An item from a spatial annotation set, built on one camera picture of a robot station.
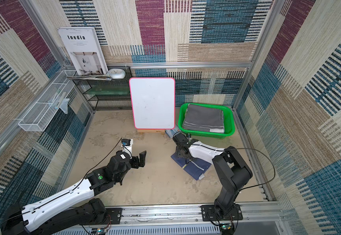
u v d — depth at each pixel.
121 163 0.56
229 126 0.99
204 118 1.02
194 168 0.89
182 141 0.74
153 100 0.93
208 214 0.73
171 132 1.04
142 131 1.05
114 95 0.91
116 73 0.90
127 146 0.65
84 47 0.78
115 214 0.73
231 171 0.47
